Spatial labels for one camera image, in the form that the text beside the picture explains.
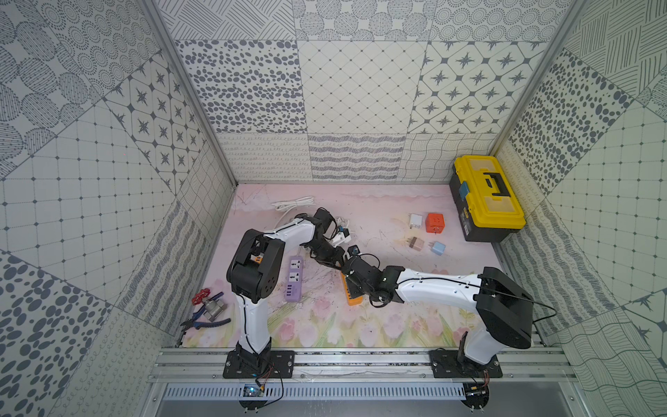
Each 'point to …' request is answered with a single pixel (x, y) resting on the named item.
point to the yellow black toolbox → (486, 207)
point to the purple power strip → (293, 288)
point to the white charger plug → (416, 221)
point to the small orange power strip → (351, 301)
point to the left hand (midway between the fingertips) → (344, 264)
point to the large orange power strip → (259, 259)
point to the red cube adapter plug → (434, 222)
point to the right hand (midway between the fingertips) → (355, 281)
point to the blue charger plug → (437, 248)
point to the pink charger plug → (416, 243)
